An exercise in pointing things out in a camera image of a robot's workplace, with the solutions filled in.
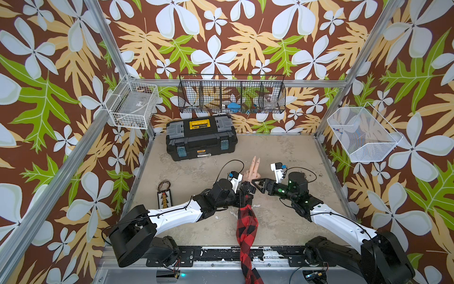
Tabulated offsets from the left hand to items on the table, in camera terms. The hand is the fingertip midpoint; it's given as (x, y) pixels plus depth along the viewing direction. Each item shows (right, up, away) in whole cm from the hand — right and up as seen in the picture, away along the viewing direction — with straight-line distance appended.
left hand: (252, 194), depth 77 cm
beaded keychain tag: (-44, -3, +13) cm, 46 cm away
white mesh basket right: (+54, +27, +5) cm, 61 cm away
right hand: (+2, +5, +2) cm, 6 cm away
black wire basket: (-9, +52, +19) cm, 56 cm away
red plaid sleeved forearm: (-4, -12, -9) cm, 15 cm away
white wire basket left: (-58, +42, +9) cm, 73 cm away
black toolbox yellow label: (-26, +27, +18) cm, 42 cm away
